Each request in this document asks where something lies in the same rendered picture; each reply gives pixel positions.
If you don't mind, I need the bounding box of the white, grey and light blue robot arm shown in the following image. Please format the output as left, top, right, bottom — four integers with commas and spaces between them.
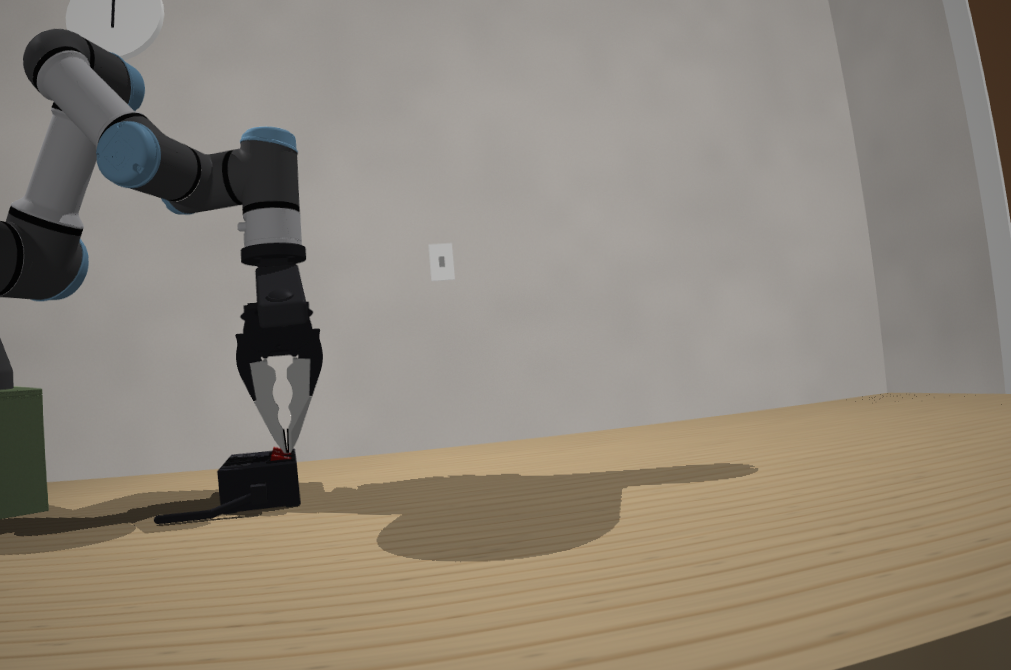
0, 29, 308, 328

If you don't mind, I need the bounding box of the black power strip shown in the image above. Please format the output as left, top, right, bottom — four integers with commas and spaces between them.
154, 447, 301, 524

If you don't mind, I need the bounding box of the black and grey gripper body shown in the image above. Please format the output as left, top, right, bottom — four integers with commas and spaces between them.
240, 243, 313, 359

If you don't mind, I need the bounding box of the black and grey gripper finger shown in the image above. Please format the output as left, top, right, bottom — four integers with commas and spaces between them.
236, 333, 288, 453
287, 329, 323, 453

